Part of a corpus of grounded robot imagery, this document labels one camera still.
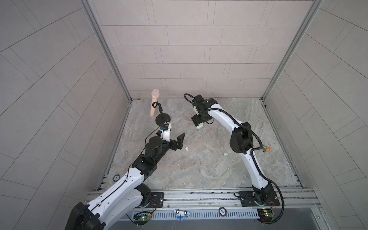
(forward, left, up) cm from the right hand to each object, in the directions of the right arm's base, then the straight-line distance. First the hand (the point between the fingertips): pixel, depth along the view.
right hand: (199, 121), depth 98 cm
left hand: (-17, +12, +14) cm, 25 cm away
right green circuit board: (-54, -27, -6) cm, 61 cm away
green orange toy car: (-22, -39, -3) cm, 45 cm away
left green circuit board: (-53, +31, -2) cm, 61 cm away
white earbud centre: (-23, -14, -4) cm, 27 cm away
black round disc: (-52, -6, -5) cm, 52 cm away
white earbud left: (-18, +10, -3) cm, 21 cm away
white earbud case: (-9, 0, +7) cm, 12 cm away
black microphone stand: (+5, +27, 0) cm, 27 cm away
